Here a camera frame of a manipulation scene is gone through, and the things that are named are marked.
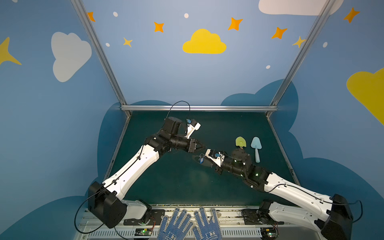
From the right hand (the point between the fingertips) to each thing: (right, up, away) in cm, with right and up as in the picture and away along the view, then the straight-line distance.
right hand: (207, 154), depth 72 cm
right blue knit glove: (0, -37, -2) cm, 37 cm away
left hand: (-2, +4, -4) cm, 5 cm away
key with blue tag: (-3, -2, +1) cm, 4 cm away
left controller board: (-31, -38, -1) cm, 49 cm away
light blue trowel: (+37, +1, +30) cm, 48 cm away
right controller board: (+30, -39, 0) cm, 49 cm away
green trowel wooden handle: (+27, +3, +32) cm, 42 cm away
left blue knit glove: (-14, -36, 0) cm, 39 cm away
